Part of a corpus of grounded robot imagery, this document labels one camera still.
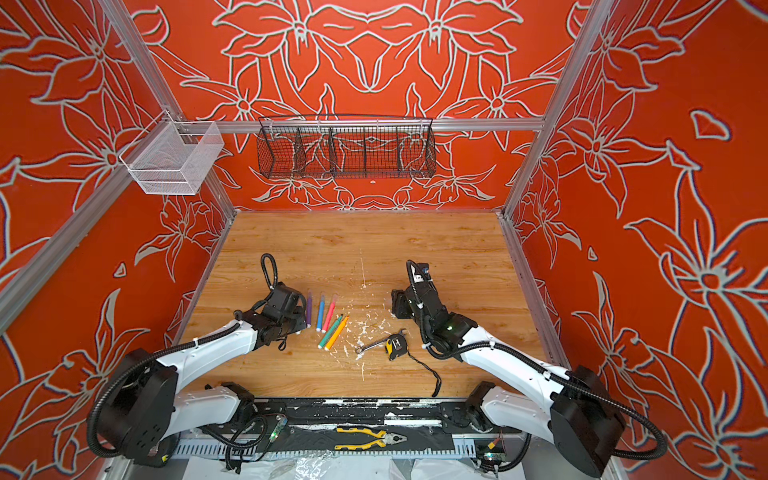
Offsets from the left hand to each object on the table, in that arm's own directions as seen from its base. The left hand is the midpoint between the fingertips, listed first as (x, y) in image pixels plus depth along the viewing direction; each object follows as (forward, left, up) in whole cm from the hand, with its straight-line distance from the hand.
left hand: (302, 315), depth 89 cm
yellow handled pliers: (-30, -27, -1) cm, 40 cm away
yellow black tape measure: (-8, -29, +1) cm, 30 cm away
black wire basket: (+50, -9, +27) cm, 57 cm away
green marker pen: (-4, -9, -2) cm, 10 cm away
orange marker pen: (-4, -11, -2) cm, 12 cm away
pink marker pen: (+1, -8, -1) cm, 8 cm away
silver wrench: (-9, -19, -1) cm, 21 cm away
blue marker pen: (-3, -6, -1) cm, 6 cm away
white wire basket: (+39, +44, +28) cm, 65 cm away
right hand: (+4, -28, +12) cm, 31 cm away
